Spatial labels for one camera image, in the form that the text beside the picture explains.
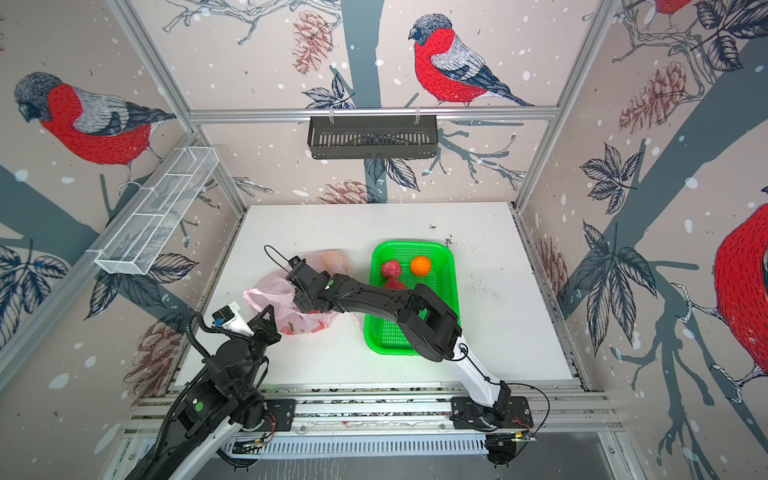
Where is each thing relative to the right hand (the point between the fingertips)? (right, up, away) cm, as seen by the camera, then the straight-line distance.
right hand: (310, 286), depth 90 cm
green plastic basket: (+23, -15, -2) cm, 27 cm away
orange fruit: (+35, +5, +8) cm, 36 cm away
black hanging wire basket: (+18, +51, +15) cm, 56 cm away
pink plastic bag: (-7, 0, -8) cm, 11 cm away
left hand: (-4, -1, -14) cm, 15 cm away
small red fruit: (+25, +4, +5) cm, 26 cm away
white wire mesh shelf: (-38, +18, -15) cm, 44 cm away
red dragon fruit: (+25, +1, +3) cm, 26 cm away
